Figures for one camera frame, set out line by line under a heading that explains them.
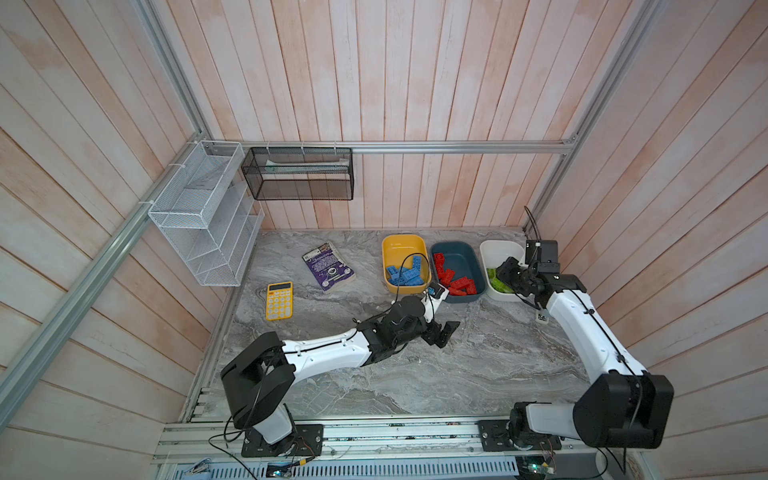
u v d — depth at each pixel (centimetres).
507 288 78
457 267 108
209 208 74
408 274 103
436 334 69
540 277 60
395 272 103
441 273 103
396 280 101
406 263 106
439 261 107
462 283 101
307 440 73
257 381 43
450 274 105
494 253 113
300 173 103
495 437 73
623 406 40
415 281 102
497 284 78
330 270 104
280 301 98
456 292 99
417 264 106
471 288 101
